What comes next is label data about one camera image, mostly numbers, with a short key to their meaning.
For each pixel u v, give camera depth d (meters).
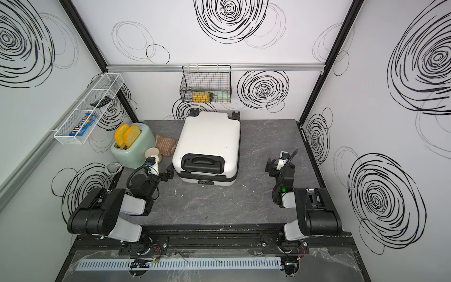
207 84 0.99
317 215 0.44
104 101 0.81
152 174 0.76
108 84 0.92
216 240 0.77
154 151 1.01
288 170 0.82
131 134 0.87
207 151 0.81
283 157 0.77
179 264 0.96
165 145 1.06
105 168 0.93
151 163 0.74
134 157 0.90
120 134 0.86
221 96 0.87
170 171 0.81
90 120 0.72
